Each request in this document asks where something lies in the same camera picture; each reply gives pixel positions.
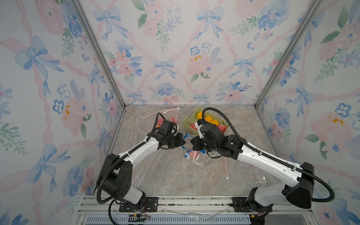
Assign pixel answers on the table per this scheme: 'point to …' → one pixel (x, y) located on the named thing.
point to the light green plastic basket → (196, 114)
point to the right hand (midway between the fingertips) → (191, 140)
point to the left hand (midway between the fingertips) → (187, 141)
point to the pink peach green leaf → (194, 153)
